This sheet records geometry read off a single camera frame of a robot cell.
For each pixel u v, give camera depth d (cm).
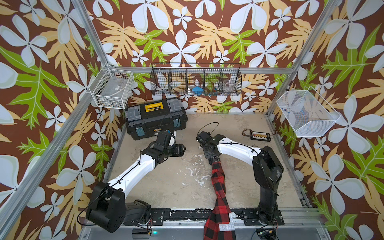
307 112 83
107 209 41
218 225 69
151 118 94
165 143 66
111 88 86
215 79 98
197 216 75
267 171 49
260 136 105
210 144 66
